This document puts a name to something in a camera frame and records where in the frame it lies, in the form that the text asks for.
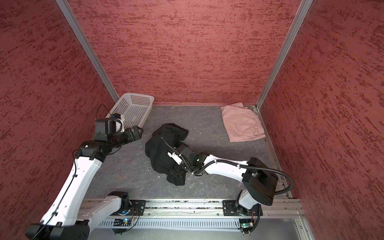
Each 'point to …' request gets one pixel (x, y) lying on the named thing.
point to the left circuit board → (125, 222)
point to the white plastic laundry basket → (134, 108)
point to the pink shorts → (242, 123)
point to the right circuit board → (245, 223)
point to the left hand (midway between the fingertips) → (136, 135)
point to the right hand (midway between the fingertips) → (176, 171)
